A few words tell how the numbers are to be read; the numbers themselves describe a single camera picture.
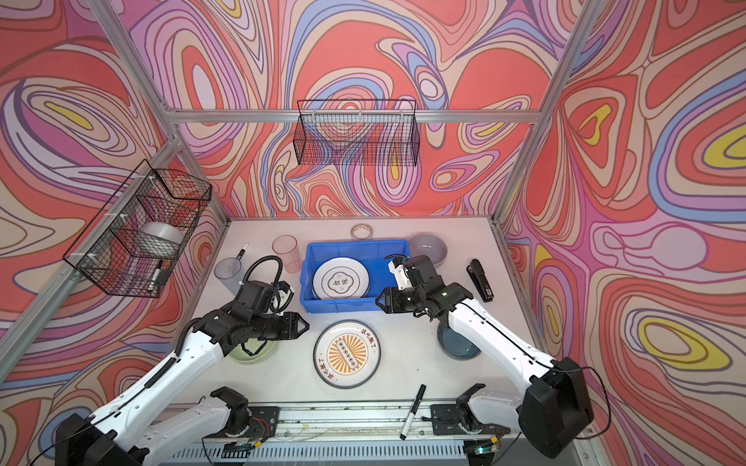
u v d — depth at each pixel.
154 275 0.72
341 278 0.99
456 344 0.86
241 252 1.08
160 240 0.70
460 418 0.65
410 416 0.73
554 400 0.39
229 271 0.94
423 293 0.60
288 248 0.94
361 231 1.16
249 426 0.72
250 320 0.59
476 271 1.00
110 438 0.39
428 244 1.03
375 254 1.07
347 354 0.84
